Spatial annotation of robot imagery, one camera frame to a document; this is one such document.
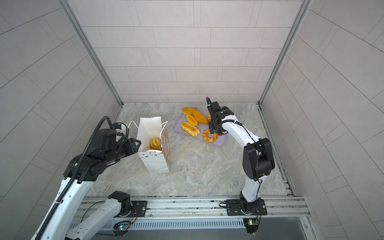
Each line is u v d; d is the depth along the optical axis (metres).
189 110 1.06
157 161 0.71
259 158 0.48
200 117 1.06
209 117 1.05
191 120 1.02
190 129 0.96
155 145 0.86
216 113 0.65
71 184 0.39
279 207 0.72
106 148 0.48
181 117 1.07
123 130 0.61
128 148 0.58
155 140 0.86
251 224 0.68
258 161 0.47
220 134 0.79
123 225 0.64
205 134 0.97
